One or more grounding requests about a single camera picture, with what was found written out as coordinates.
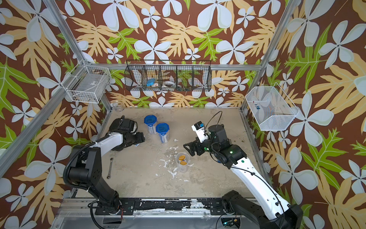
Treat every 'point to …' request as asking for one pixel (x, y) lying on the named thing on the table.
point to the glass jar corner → (118, 105)
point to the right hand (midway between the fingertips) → (189, 141)
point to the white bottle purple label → (182, 158)
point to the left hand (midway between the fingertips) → (141, 137)
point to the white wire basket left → (87, 83)
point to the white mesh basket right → (272, 108)
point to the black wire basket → (169, 75)
